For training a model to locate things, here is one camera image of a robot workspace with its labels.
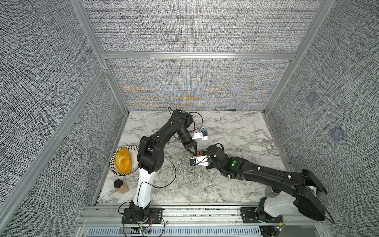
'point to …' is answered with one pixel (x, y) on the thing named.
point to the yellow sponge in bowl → (123, 160)
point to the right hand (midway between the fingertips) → (204, 146)
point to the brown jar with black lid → (118, 184)
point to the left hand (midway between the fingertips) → (196, 152)
